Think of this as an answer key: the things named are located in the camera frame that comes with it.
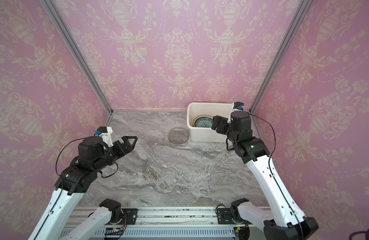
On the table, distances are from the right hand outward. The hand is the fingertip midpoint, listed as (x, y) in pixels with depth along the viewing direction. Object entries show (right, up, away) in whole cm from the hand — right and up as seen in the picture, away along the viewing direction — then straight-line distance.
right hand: (222, 118), depth 70 cm
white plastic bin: (-4, -9, +23) cm, 25 cm away
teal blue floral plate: (-5, 0, +37) cm, 37 cm away
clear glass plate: (-23, -11, +36) cm, 44 cm away
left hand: (-41, -11, -4) cm, 42 cm away
